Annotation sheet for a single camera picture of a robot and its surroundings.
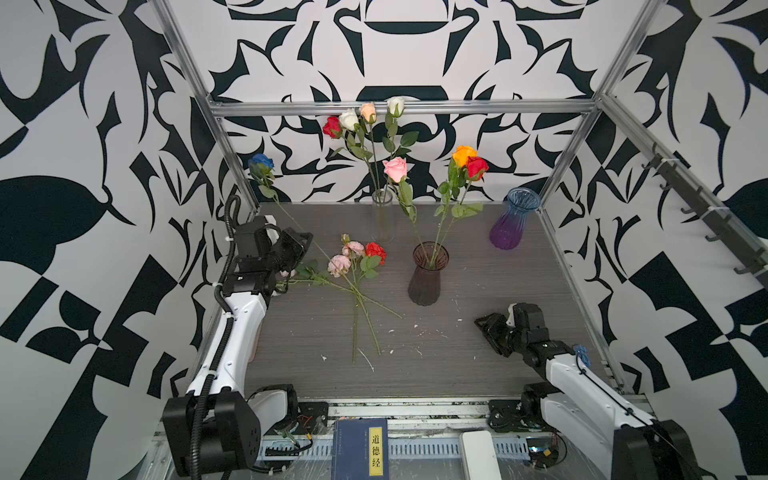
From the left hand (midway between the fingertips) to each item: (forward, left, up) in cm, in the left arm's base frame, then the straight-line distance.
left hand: (313, 227), depth 77 cm
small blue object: (-24, -71, -26) cm, 79 cm away
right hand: (-16, -45, -24) cm, 54 cm away
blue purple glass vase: (+13, -60, -20) cm, 65 cm away
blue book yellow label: (-45, -11, -27) cm, 53 cm away
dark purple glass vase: (-1, -31, -29) cm, 43 cm away
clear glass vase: (+17, -18, -17) cm, 30 cm away
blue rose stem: (+17, +15, +6) cm, 23 cm away
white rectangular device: (-47, -38, -25) cm, 65 cm away
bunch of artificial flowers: (+3, -6, -26) cm, 27 cm away
